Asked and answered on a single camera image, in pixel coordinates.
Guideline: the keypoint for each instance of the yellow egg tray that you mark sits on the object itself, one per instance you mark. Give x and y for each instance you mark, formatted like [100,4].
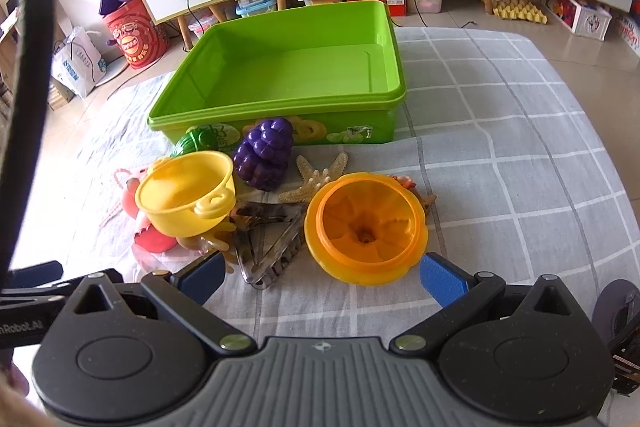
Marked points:
[518,10]

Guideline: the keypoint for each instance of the purple toy grapes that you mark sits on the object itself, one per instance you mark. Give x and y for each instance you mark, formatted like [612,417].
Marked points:
[262,158]

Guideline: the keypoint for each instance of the pink toy pig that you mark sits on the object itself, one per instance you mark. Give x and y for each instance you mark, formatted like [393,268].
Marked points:
[146,236]

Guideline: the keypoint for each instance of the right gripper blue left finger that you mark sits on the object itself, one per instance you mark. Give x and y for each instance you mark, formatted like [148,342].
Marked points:
[199,280]

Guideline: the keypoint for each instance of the toy corn with green husk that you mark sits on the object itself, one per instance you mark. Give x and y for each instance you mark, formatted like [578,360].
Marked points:
[196,139]

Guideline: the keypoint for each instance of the red printed bucket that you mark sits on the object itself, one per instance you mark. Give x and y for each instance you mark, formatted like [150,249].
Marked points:
[139,39]

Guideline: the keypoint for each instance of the white toy box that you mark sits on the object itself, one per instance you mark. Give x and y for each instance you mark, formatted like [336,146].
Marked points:
[581,18]

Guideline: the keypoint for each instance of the amber rubber hand toy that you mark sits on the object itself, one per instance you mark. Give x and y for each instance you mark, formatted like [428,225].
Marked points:
[220,238]

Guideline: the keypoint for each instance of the beige starfish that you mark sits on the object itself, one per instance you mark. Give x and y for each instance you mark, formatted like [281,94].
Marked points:
[314,179]

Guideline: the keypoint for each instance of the green plastic storage bin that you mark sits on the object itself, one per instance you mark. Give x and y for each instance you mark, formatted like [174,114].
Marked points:
[332,70]

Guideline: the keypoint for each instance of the orange toy figure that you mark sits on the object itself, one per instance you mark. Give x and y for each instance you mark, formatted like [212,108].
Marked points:
[427,201]

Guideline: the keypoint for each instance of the grey checked table cloth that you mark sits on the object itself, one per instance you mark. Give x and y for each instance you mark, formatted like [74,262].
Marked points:
[523,183]

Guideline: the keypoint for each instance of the yellow toy pot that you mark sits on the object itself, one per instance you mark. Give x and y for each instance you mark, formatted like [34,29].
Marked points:
[189,194]

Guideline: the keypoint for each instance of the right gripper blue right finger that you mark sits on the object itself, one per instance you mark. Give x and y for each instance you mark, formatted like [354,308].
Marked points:
[455,288]

